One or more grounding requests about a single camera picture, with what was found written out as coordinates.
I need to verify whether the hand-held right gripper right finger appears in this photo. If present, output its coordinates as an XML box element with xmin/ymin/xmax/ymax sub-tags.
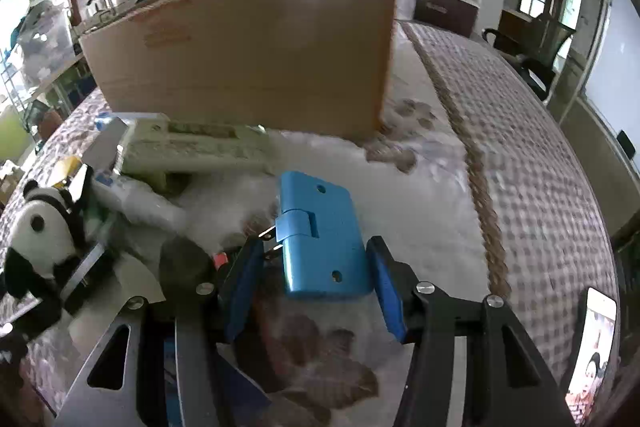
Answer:
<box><xmin>366</xmin><ymin>236</ymin><xmax>576</xmax><ymax>427</ymax></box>

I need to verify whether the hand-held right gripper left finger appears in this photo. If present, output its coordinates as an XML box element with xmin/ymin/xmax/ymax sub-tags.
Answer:
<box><xmin>52</xmin><ymin>238</ymin><xmax>266</xmax><ymax>427</ymax></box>

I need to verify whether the blue plastic hinge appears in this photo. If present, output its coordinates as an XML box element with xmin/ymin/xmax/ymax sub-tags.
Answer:
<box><xmin>276</xmin><ymin>171</ymin><xmax>373</xmax><ymax>299</ymax></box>

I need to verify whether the clear tube blue cap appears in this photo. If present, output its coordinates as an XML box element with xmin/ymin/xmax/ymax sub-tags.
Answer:
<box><xmin>94</xmin><ymin>112</ymin><xmax>126</xmax><ymax>132</ymax></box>

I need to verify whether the brown cardboard box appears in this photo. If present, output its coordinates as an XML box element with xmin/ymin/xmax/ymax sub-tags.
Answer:
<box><xmin>80</xmin><ymin>0</ymin><xmax>401</xmax><ymax>140</ymax></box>

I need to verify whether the dark grey red tool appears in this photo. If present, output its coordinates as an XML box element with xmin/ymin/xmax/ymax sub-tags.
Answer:
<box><xmin>159</xmin><ymin>236</ymin><xmax>230</xmax><ymax>290</ymax></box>

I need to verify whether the white bottle blue label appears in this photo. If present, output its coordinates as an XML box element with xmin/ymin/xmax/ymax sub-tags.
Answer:
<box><xmin>92</xmin><ymin>174</ymin><xmax>188</xmax><ymax>233</ymax></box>

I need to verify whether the cream plastic comb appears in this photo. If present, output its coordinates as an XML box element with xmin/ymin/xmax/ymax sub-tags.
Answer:
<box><xmin>116</xmin><ymin>114</ymin><xmax>273</xmax><ymax>178</ymax></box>

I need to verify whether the checked leaf print quilt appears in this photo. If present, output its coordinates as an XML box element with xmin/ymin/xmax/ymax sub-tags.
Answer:
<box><xmin>0</xmin><ymin>19</ymin><xmax>618</xmax><ymax>427</ymax></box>

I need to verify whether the white power adapter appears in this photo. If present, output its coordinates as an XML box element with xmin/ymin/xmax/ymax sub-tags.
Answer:
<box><xmin>82</xmin><ymin>117</ymin><xmax>128</xmax><ymax>178</ymax></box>

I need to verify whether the panda plush toy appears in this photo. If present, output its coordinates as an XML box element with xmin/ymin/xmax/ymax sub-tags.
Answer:
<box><xmin>0</xmin><ymin>179</ymin><xmax>87</xmax><ymax>308</ymax></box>

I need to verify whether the smartphone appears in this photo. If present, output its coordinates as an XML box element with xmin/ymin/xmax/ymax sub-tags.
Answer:
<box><xmin>565</xmin><ymin>287</ymin><xmax>618</xmax><ymax>425</ymax></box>

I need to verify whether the yellow plastic box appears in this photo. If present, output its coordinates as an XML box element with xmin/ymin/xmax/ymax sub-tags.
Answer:
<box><xmin>52</xmin><ymin>157</ymin><xmax>83</xmax><ymax>188</ymax></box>

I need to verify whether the dark brown storage box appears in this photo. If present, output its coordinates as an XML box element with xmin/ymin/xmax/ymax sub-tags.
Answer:
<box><xmin>412</xmin><ymin>0</ymin><xmax>478</xmax><ymax>38</ymax></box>

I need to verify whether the black office chair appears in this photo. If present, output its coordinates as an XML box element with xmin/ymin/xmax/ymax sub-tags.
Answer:
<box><xmin>482</xmin><ymin>12</ymin><xmax>576</xmax><ymax>100</ymax></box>

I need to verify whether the cluttered storage shelf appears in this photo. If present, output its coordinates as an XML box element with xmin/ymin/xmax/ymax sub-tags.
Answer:
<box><xmin>0</xmin><ymin>2</ymin><xmax>86</xmax><ymax>118</ymax></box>

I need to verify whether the white board panel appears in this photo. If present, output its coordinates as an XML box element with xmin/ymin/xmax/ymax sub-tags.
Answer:
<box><xmin>582</xmin><ymin>0</ymin><xmax>640</xmax><ymax>148</ymax></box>

